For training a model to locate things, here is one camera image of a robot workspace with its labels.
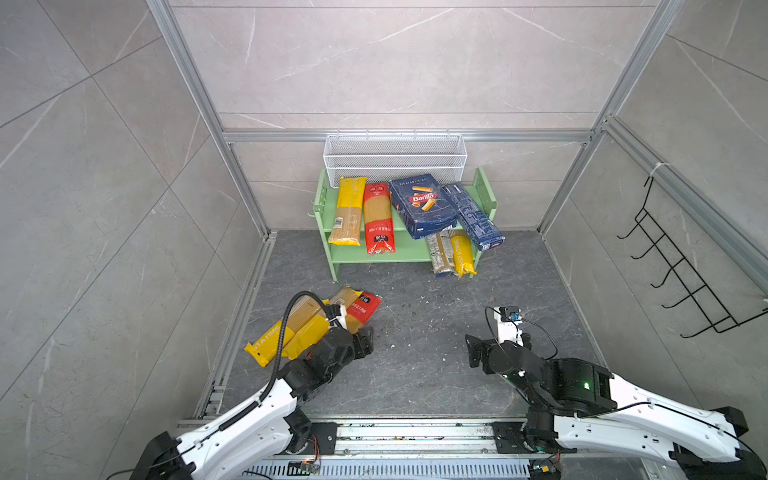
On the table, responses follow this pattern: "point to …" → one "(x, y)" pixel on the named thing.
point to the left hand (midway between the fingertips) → (364, 325)
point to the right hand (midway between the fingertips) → (480, 335)
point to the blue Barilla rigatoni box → (424, 205)
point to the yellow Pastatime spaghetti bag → (462, 253)
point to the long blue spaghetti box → (479, 226)
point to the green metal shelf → (483, 192)
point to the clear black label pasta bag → (441, 252)
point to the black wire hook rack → (699, 292)
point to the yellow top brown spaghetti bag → (348, 215)
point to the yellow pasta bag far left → (302, 312)
